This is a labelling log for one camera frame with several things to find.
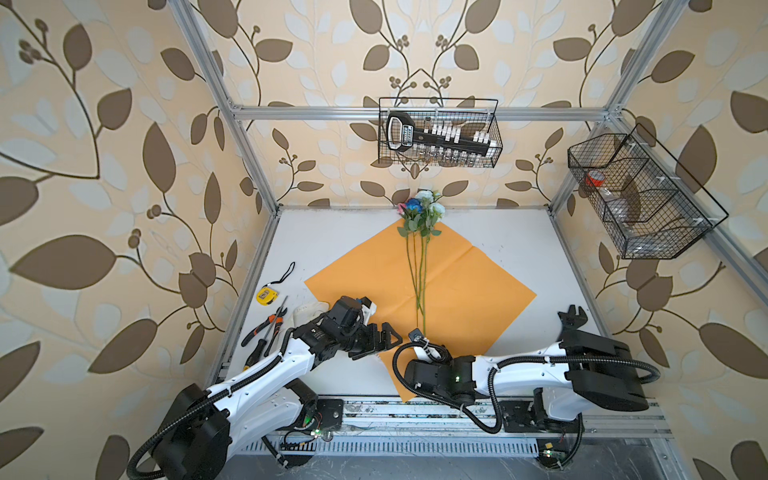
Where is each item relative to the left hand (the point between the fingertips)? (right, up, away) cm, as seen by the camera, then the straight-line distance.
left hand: (394, 344), depth 78 cm
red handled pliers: (-36, +3, +13) cm, 39 cm away
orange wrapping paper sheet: (+14, +12, +22) cm, 29 cm away
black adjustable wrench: (+53, +3, +11) cm, 55 cm away
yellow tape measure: (-42, +9, +19) cm, 47 cm away
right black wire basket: (+64, +36, -4) cm, 73 cm away
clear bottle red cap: (+61, +46, +11) cm, 77 cm away
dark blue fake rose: (+7, +40, +34) cm, 53 cm away
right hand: (+8, -7, +4) cm, 11 cm away
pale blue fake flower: (+16, +38, +38) cm, 56 cm away
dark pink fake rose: (+3, +39, +37) cm, 54 cm away
